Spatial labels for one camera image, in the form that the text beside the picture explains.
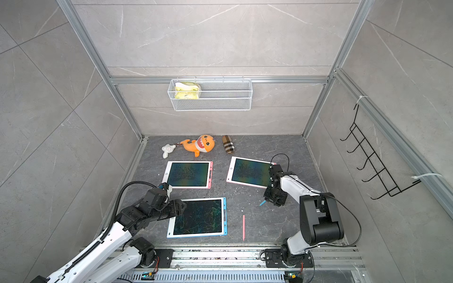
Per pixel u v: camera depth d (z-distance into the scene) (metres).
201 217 0.85
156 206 0.60
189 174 1.01
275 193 0.76
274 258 0.73
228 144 1.12
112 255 0.49
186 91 0.87
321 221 0.44
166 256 0.73
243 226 0.82
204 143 1.06
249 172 1.02
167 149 1.08
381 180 0.62
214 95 1.01
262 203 0.90
